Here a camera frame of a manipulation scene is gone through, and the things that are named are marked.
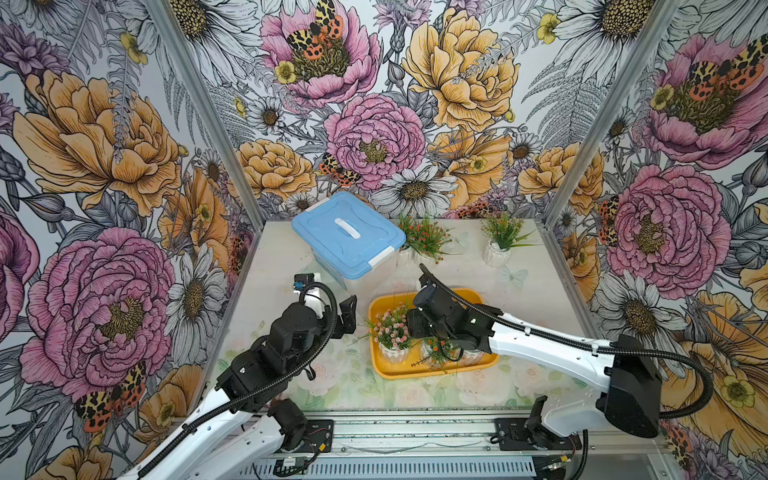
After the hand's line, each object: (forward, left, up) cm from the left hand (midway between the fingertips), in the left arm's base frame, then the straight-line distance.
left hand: (336, 308), depth 70 cm
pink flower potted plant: (-5, -34, -18) cm, 39 cm away
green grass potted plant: (+36, -52, -13) cm, 64 cm away
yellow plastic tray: (-8, -18, -16) cm, 26 cm away
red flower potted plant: (+29, -24, -10) cm, 39 cm away
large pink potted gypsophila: (-2, -13, -9) cm, 16 cm away
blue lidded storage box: (+26, -2, -8) cm, 28 cm away
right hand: (+1, -19, -11) cm, 22 cm away
